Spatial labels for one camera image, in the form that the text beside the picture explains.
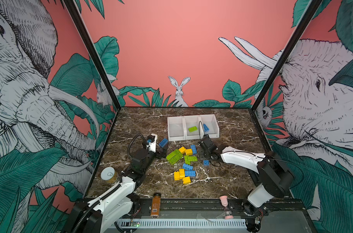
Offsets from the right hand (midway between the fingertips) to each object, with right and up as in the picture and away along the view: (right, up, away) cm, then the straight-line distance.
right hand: (201, 152), depth 90 cm
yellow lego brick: (-12, +1, +3) cm, 12 cm away
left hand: (-24, +10, -10) cm, 28 cm away
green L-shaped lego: (-8, -5, 0) cm, 10 cm away
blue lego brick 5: (-10, -8, -4) cm, 13 cm away
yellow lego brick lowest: (-10, -14, -9) cm, 19 cm away
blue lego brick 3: (+6, +14, +16) cm, 22 cm away
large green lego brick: (-17, -3, +2) cm, 18 cm away
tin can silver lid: (-53, -10, -11) cm, 55 cm away
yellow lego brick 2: (-8, 0, +3) cm, 9 cm away
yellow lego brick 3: (-16, -13, -7) cm, 21 cm away
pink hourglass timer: (+11, -27, -19) cm, 35 cm away
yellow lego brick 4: (-12, -11, -6) cm, 18 cm away
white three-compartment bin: (-15, +15, +20) cm, 29 cm away
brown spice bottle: (-26, -22, -19) cm, 39 cm away
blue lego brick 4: (+3, -6, -2) cm, 7 cm away
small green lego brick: (-4, +14, +17) cm, 22 cm away
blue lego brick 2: (-4, +1, +5) cm, 6 cm away
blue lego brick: (-25, +5, +8) cm, 27 cm away
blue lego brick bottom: (-8, -11, -6) cm, 15 cm away
